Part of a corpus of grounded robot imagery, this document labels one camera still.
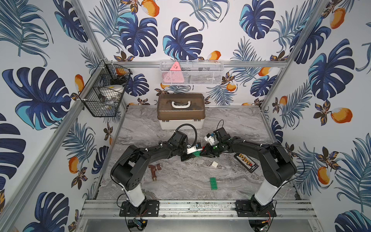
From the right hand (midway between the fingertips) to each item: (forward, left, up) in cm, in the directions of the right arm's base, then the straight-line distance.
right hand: (201, 154), depth 90 cm
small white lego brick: (-5, -8, -3) cm, 10 cm away
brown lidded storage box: (+23, +16, +16) cm, 33 cm away
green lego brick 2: (-16, -7, -4) cm, 18 cm away
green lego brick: (0, +2, +1) cm, 2 cm away
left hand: (+2, +5, +1) cm, 6 cm away
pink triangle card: (+37, +17, +32) cm, 52 cm away
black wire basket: (+40, +61, +31) cm, 80 cm away
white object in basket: (+21, +50, +32) cm, 63 cm away
